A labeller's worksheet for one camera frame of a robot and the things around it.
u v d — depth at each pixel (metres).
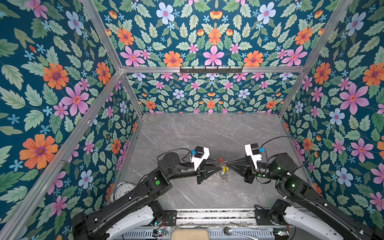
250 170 0.53
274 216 0.65
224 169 0.59
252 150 0.50
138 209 0.60
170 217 0.73
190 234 0.66
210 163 0.57
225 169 0.59
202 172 0.52
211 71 0.93
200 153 0.48
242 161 0.55
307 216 0.57
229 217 0.75
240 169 0.56
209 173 0.56
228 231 0.69
